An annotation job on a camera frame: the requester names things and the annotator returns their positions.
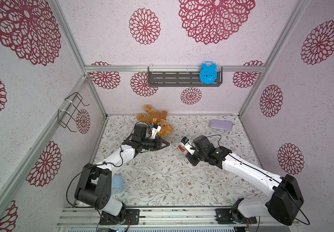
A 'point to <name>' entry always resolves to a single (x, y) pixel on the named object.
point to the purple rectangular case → (221, 124)
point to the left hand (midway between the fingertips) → (169, 145)
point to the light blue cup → (117, 184)
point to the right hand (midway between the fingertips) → (186, 152)
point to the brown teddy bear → (153, 117)
